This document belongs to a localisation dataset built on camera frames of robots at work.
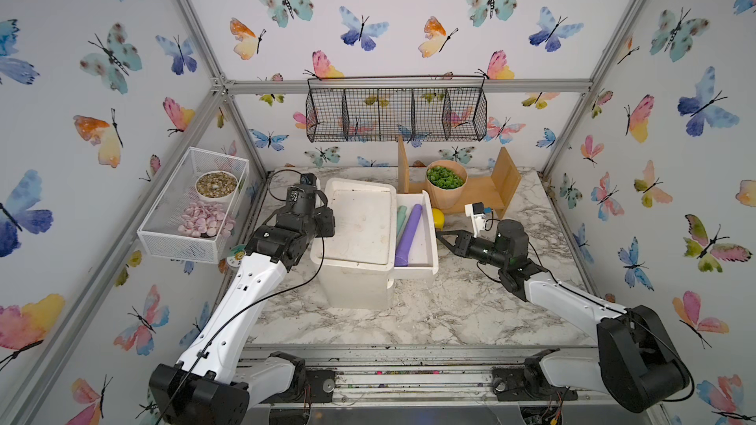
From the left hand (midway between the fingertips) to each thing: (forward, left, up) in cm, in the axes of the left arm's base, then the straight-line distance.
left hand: (328, 212), depth 76 cm
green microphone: (+5, -19, -8) cm, 21 cm away
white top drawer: (-8, -24, -10) cm, 27 cm away
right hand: (-4, -29, -6) cm, 30 cm away
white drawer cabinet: (-15, -8, -1) cm, 17 cm away
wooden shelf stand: (+20, -47, -17) cm, 54 cm away
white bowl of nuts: (+3, +26, +7) cm, 28 cm away
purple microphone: (-10, -19, -6) cm, 22 cm away
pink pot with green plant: (+17, -34, -7) cm, 39 cm away
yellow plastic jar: (+8, -32, -15) cm, 36 cm away
